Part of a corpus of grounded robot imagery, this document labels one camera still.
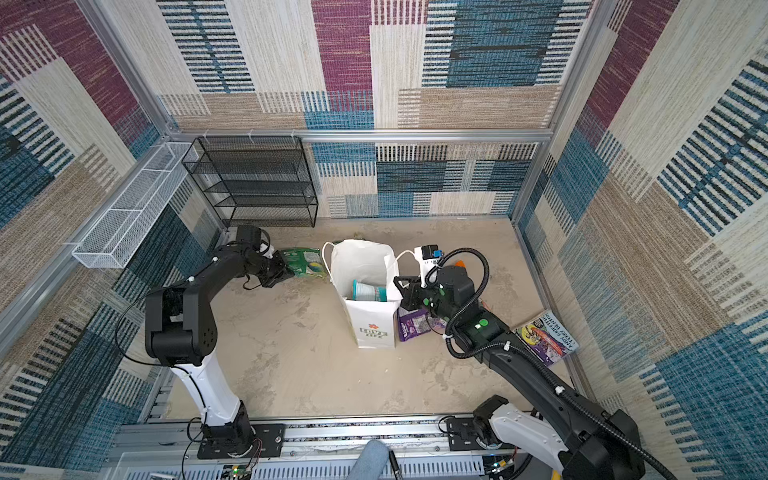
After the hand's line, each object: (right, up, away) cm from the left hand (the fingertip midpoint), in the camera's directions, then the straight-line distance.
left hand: (295, 266), depth 96 cm
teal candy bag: (+23, -7, -9) cm, 26 cm away
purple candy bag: (+37, -16, -5) cm, 41 cm away
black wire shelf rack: (-19, +30, +15) cm, 39 cm away
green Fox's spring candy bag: (+1, +1, +6) cm, 6 cm away
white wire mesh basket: (-36, +8, -25) cm, 44 cm away
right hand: (+31, -3, -22) cm, 38 cm away
